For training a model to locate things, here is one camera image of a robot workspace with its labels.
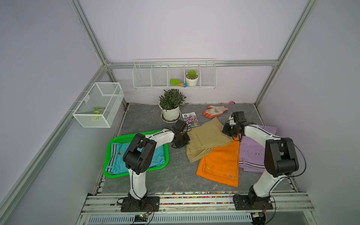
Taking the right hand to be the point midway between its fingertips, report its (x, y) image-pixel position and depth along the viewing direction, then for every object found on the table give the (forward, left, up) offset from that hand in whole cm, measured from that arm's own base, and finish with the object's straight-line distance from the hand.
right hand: (222, 129), depth 96 cm
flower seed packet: (+13, +22, -6) cm, 26 cm away
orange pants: (-24, +3, -4) cm, 25 cm away
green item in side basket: (-4, +73, +24) cm, 77 cm away
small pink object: (+34, -16, -8) cm, 38 cm away
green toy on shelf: (+29, +33, +19) cm, 48 cm away
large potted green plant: (+15, +36, +12) cm, 41 cm away
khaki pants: (-5, +14, -4) cm, 16 cm away
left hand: (-9, +23, -3) cm, 25 cm away
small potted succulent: (+24, +22, +26) cm, 41 cm away
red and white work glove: (+23, +1, -6) cm, 24 cm away
